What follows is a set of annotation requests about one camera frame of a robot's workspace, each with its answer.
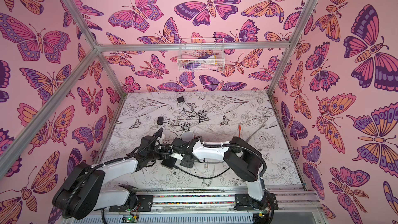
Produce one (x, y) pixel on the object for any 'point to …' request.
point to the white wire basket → (201, 55)
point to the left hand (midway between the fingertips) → (172, 149)
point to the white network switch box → (188, 136)
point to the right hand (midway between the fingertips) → (187, 156)
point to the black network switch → (169, 162)
